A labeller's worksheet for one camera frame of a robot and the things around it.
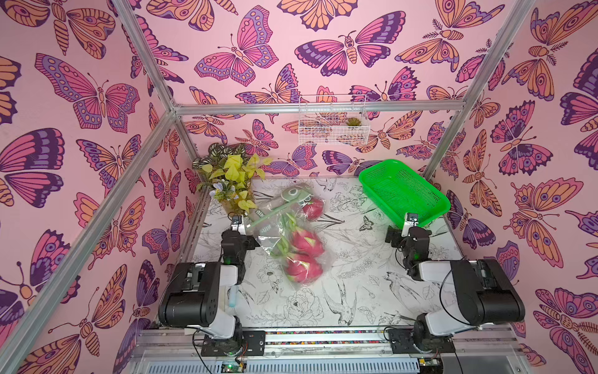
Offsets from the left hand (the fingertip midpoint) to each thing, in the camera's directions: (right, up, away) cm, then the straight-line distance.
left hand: (246, 226), depth 94 cm
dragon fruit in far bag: (+28, +7, +5) cm, 29 cm away
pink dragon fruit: (+24, -5, -8) cm, 26 cm away
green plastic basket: (+69, +16, +19) cm, 74 cm away
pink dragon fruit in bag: (+24, -11, -13) cm, 29 cm away
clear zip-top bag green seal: (+11, -3, -3) cm, 12 cm away
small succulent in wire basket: (+43, +42, -1) cm, 61 cm away
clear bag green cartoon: (+25, +10, +5) cm, 27 cm away
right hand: (+64, 0, -1) cm, 64 cm away
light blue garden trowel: (-2, -23, -13) cm, 26 cm away
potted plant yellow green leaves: (-6, +21, -6) cm, 23 cm away
